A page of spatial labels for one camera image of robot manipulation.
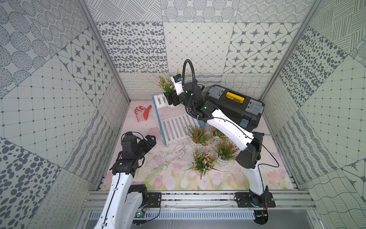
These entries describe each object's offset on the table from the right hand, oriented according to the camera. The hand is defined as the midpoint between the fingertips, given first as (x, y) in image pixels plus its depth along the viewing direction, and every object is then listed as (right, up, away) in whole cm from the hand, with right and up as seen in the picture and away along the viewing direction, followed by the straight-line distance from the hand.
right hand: (172, 90), depth 75 cm
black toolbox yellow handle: (+47, -10, +17) cm, 51 cm away
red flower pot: (+15, -26, +8) cm, 32 cm away
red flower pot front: (+30, -34, +3) cm, 45 cm away
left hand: (-11, -28, +3) cm, 30 cm away
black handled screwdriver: (+60, -27, +23) cm, 70 cm away
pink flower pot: (+16, -38, -3) cm, 41 cm away
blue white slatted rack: (-1, -20, +29) cm, 35 cm away
